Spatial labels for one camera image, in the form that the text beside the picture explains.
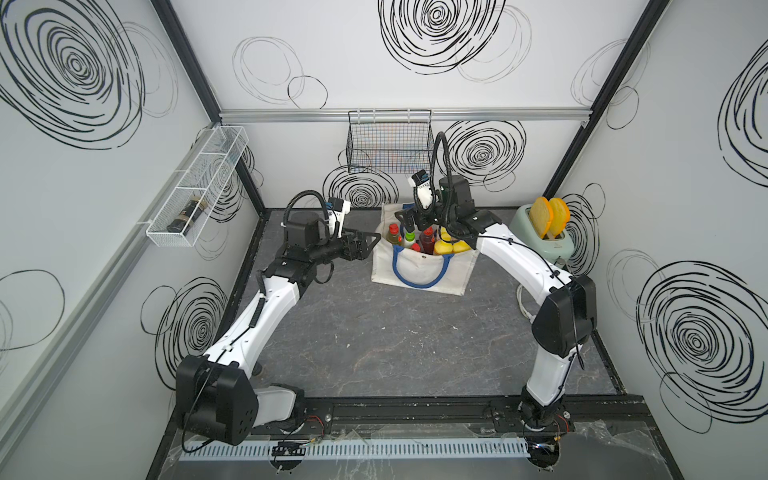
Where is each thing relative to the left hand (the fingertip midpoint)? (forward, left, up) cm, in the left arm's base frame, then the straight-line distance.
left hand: (368, 234), depth 76 cm
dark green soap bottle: (+9, -14, -15) cm, 22 cm away
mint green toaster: (+7, -57, -12) cm, 59 cm away
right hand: (+11, -11, 0) cm, 16 cm away
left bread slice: (+16, -53, -7) cm, 56 cm away
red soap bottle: (+9, -17, -13) cm, 23 cm away
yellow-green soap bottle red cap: (+10, -7, -12) cm, 16 cm away
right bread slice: (+15, -58, -6) cm, 60 cm away
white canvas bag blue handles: (-1, -11, -14) cm, 18 cm away
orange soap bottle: (+3, -21, -8) cm, 23 cm away
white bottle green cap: (+8, -12, -12) cm, 18 cm away
